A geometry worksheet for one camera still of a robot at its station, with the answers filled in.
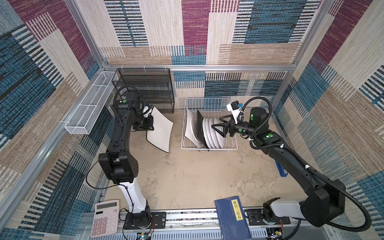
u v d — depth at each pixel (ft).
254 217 2.40
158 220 2.40
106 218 2.39
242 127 2.09
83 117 3.08
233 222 2.36
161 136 3.05
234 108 2.09
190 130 2.80
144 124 2.37
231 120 2.17
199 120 2.93
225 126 2.04
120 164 1.58
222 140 2.97
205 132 2.84
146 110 2.34
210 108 3.91
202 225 2.40
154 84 3.51
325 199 1.29
